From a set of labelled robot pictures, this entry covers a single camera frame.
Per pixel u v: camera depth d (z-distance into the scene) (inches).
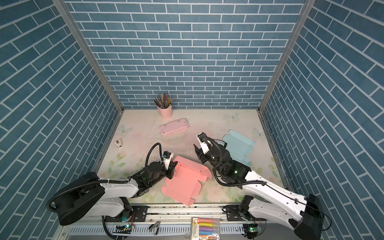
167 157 29.2
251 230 27.7
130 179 23.8
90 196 17.1
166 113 43.9
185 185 32.3
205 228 27.4
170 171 29.7
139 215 29.0
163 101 43.2
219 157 18.7
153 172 25.4
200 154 24.5
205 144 23.5
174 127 42.1
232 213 29.0
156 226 27.6
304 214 15.8
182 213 29.7
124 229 28.1
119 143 38.9
